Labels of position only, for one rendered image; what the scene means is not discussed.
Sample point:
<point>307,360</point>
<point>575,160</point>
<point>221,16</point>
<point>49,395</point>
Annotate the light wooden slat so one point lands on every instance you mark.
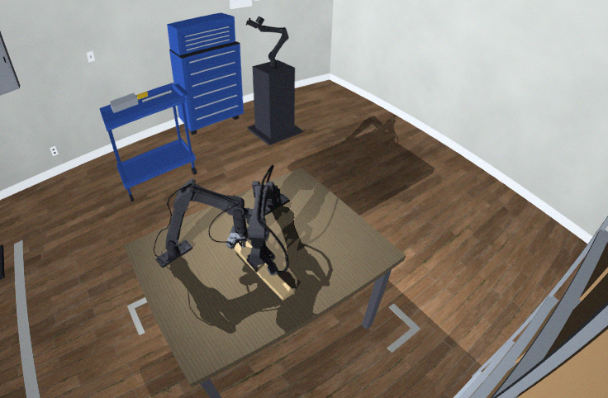
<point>244,252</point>

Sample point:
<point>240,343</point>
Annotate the pale yellow flat bar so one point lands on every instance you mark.
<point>278,285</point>

